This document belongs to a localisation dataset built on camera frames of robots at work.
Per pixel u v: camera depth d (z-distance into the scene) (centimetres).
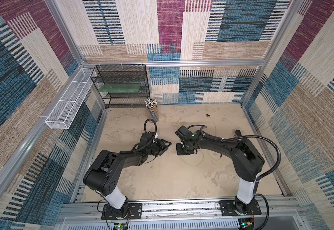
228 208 73
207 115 113
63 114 92
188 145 70
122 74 102
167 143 87
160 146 80
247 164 49
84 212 75
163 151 83
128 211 73
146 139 72
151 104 96
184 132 73
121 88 96
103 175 47
